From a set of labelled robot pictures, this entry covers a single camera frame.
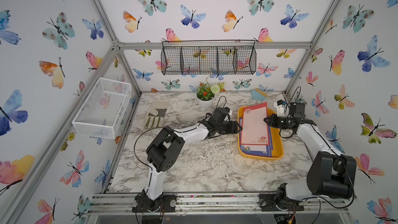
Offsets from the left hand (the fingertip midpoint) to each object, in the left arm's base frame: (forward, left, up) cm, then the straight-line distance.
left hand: (241, 129), depth 87 cm
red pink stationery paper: (+3, -10, -8) cm, 13 cm away
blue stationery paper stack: (-9, -10, -10) cm, 16 cm away
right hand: (+5, -15, +3) cm, 16 cm away
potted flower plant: (+25, +19, +3) cm, 32 cm away
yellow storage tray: (-5, -22, -10) cm, 24 cm away
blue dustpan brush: (+36, -21, -11) cm, 43 cm away
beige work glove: (+19, +53, -11) cm, 58 cm away
